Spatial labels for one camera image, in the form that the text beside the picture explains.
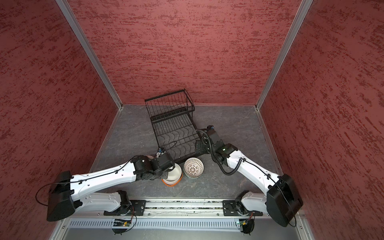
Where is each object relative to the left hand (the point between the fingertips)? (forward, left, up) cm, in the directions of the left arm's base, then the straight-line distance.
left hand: (163, 174), depth 78 cm
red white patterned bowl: (+8, -17, -1) cm, 19 cm away
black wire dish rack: (+37, -1, -6) cm, 38 cm away
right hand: (+13, -20, +5) cm, 25 cm away
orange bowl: (-3, -6, 0) cm, 6 cm away
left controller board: (-21, +21, -10) cm, 31 cm away
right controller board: (-22, -43, -5) cm, 48 cm away
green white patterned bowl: (+3, -16, -3) cm, 17 cm away
